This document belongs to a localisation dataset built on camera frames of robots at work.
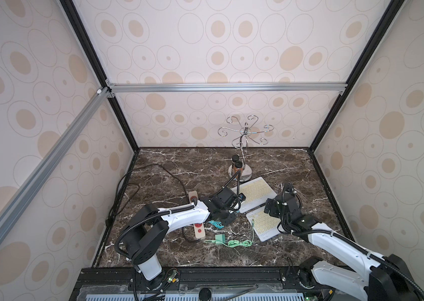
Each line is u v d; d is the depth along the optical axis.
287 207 0.63
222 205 0.67
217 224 0.85
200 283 0.73
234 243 0.82
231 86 1.51
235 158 1.00
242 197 0.77
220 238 0.82
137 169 1.10
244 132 0.83
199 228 0.85
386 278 0.40
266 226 0.87
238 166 0.96
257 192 0.98
